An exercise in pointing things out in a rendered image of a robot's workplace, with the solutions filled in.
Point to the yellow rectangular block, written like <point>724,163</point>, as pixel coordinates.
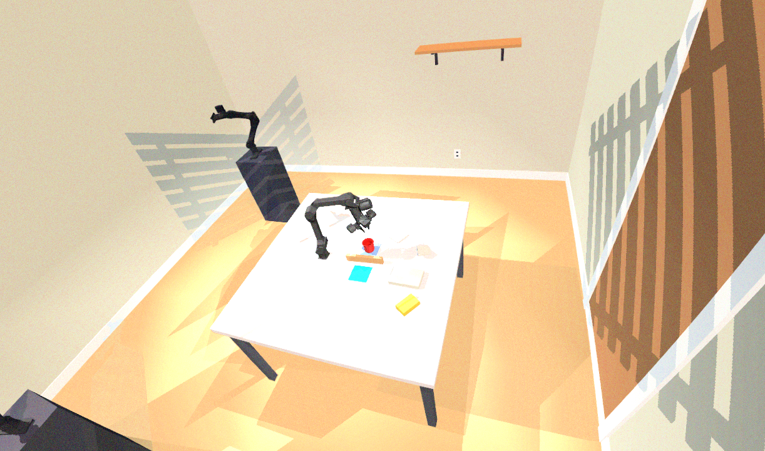
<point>407,304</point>

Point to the pale yellow flat bar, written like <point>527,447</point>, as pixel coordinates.
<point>364,258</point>

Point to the red plastic cup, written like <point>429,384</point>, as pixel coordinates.
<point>368,244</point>

